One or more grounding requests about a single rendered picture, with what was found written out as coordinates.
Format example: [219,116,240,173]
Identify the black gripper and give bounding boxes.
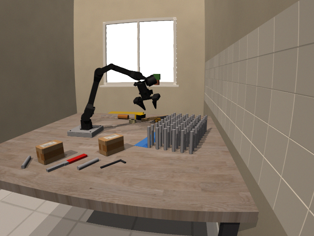
[133,88,160,110]

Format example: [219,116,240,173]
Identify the brown cardboard box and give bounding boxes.
[36,140,65,165]
[98,133,124,156]

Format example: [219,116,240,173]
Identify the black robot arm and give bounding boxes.
[80,63,157,130]

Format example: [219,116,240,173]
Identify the red and grey bar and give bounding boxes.
[46,154,87,172]

